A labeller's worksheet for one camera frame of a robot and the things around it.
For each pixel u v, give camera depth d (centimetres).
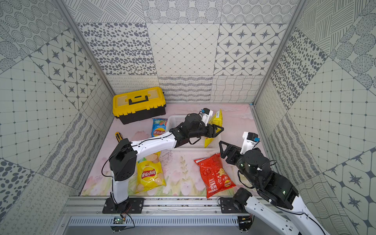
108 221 70
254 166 42
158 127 99
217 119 85
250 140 52
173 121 101
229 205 75
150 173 79
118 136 99
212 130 70
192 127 64
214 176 78
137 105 97
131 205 73
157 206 75
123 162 48
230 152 53
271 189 42
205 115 73
